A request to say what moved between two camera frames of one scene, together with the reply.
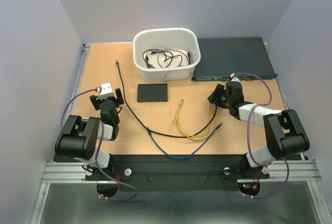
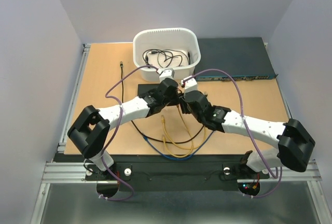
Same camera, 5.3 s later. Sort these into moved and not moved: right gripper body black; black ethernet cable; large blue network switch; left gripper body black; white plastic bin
Moved: left gripper body black; right gripper body black; black ethernet cable
Not moved: large blue network switch; white plastic bin
